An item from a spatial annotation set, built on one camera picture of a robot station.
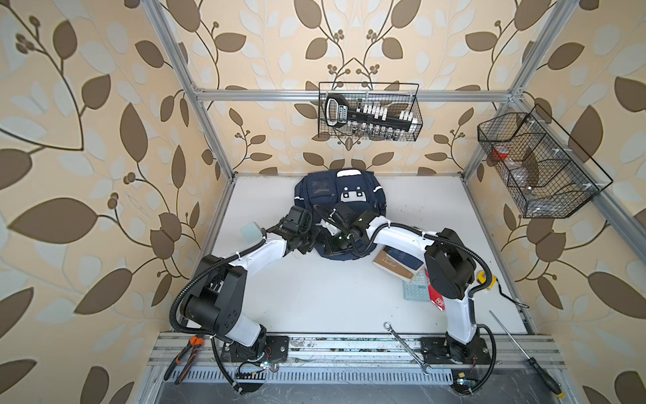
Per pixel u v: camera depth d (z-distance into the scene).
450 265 0.51
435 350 0.74
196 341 0.75
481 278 0.87
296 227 0.71
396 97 0.91
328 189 1.09
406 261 0.83
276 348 0.74
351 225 0.71
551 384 0.68
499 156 0.83
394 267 0.89
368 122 0.86
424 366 0.72
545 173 0.73
